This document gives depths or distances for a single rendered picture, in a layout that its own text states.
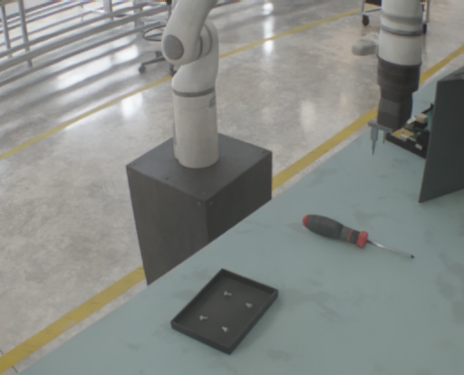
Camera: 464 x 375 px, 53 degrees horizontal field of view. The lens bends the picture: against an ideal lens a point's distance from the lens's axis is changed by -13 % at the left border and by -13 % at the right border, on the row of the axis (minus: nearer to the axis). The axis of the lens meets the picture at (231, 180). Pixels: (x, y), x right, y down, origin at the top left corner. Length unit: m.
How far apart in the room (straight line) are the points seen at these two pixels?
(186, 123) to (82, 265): 1.27
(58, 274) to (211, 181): 1.27
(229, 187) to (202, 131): 0.13
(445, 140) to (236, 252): 0.35
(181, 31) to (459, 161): 0.57
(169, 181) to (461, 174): 0.62
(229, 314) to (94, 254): 1.73
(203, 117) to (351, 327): 0.64
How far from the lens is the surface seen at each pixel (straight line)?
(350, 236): 0.71
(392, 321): 0.63
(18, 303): 2.19
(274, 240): 0.72
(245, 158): 1.19
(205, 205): 1.07
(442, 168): 0.82
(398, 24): 0.80
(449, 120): 0.78
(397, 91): 0.83
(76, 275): 2.23
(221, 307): 0.63
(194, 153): 1.15
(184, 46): 1.03
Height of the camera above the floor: 1.46
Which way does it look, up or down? 33 degrees down
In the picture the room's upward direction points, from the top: 2 degrees counter-clockwise
